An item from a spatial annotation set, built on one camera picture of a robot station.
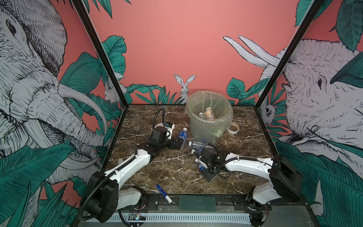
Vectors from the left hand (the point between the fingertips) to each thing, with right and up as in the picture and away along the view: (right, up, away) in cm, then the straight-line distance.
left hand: (177, 136), depth 83 cm
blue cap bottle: (+4, 0, +12) cm, 13 cm away
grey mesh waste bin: (+21, +14, +8) cm, 27 cm away
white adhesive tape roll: (+41, +1, +21) cm, 46 cm away
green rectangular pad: (+11, -34, -10) cm, 37 cm away
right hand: (+17, -21, -1) cm, 27 cm away
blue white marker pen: (-5, -31, -8) cm, 33 cm away
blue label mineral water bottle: (+14, -18, -2) cm, 23 cm away
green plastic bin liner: (+12, +22, +13) cm, 28 cm away
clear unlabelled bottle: (+14, -7, +10) cm, 19 cm away
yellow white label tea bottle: (+20, +14, +9) cm, 27 cm away
